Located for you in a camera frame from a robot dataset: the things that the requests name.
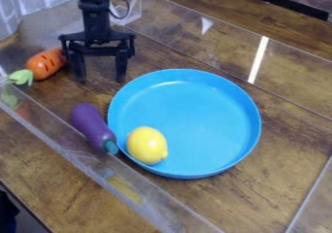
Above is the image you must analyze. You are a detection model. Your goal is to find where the yellow toy lemon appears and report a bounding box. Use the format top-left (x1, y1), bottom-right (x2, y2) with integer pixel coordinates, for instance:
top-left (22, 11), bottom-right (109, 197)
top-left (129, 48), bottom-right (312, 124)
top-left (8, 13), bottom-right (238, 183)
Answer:
top-left (125, 126), bottom-right (168, 165)

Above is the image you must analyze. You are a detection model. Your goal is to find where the clear acrylic front barrier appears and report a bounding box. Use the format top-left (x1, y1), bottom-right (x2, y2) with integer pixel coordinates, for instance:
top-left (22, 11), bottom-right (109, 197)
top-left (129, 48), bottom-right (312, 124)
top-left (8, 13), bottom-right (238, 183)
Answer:
top-left (0, 70), bottom-right (224, 233)

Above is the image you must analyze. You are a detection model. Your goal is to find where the clear acrylic back barrier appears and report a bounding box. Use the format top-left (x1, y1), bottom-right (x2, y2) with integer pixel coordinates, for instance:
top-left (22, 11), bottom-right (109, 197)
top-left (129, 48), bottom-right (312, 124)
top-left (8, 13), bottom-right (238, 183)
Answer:
top-left (122, 0), bottom-right (332, 119)

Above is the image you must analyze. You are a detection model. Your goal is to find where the orange toy carrot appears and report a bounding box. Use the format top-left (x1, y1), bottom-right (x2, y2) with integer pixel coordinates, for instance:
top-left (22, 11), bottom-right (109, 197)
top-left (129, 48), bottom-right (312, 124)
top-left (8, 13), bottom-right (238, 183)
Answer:
top-left (6, 47), bottom-right (68, 85)

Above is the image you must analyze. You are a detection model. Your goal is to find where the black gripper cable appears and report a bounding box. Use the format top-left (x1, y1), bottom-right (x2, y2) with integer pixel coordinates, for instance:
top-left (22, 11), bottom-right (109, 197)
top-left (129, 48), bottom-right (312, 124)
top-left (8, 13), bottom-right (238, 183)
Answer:
top-left (108, 0), bottom-right (132, 20)

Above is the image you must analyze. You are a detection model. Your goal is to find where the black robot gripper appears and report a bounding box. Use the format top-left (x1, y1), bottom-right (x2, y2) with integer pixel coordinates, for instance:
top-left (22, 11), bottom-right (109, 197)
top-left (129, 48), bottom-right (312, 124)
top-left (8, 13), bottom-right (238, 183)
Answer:
top-left (58, 0), bottom-right (134, 83)

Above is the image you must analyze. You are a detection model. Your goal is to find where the purple toy eggplant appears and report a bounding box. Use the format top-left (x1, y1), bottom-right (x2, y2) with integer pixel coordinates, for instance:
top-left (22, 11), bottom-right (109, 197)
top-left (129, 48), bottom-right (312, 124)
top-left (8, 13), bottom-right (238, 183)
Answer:
top-left (70, 103), bottom-right (118, 154)

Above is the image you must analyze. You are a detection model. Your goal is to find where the round blue plastic tray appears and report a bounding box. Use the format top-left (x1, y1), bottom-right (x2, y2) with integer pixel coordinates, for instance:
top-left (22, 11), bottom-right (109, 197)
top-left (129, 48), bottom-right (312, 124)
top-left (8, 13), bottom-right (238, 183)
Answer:
top-left (108, 69), bottom-right (261, 179)

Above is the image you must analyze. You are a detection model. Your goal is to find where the clear acrylic barrier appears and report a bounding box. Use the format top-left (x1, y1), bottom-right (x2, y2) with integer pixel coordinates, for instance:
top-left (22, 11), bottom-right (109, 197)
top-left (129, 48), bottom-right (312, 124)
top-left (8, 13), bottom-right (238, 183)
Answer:
top-left (0, 70), bottom-right (224, 233)
top-left (122, 0), bottom-right (332, 119)

